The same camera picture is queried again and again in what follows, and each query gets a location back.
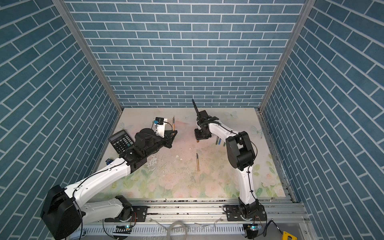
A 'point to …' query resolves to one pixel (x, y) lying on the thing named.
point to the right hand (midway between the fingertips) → (197, 135)
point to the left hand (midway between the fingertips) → (177, 131)
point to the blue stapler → (108, 161)
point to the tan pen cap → (198, 141)
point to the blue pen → (219, 141)
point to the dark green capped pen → (217, 137)
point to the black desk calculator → (121, 141)
